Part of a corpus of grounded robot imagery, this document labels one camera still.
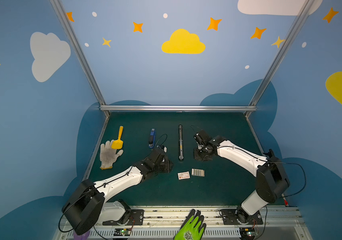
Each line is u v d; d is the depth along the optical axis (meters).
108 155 0.96
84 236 0.69
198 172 0.91
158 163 0.66
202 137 0.70
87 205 0.41
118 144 1.02
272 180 0.45
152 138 1.02
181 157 0.96
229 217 0.75
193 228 0.70
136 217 0.75
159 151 0.65
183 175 0.88
